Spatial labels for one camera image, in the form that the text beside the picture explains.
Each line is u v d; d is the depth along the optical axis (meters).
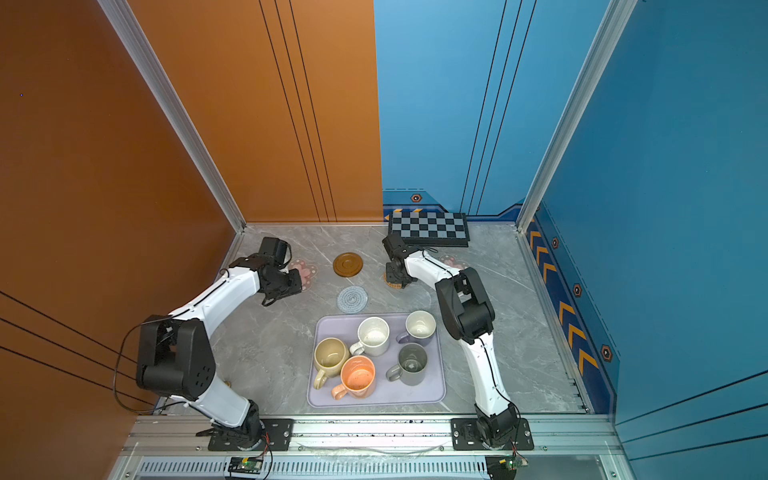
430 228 1.15
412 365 0.83
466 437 0.72
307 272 1.04
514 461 0.70
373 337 0.89
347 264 1.09
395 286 1.02
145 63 0.77
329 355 0.85
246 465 0.72
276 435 0.74
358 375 0.82
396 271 0.79
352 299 0.99
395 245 0.83
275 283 0.74
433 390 0.81
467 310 0.58
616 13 0.70
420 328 0.90
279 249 0.74
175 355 0.45
